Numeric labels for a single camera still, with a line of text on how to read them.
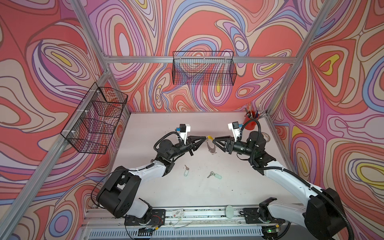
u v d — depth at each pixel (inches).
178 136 26.0
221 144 28.6
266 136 41.2
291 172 19.7
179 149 26.6
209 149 28.9
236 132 26.6
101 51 33.1
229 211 29.3
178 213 29.0
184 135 25.9
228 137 26.5
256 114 41.2
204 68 37.8
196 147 27.5
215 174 34.8
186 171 34.9
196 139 26.9
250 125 42.5
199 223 28.8
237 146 26.0
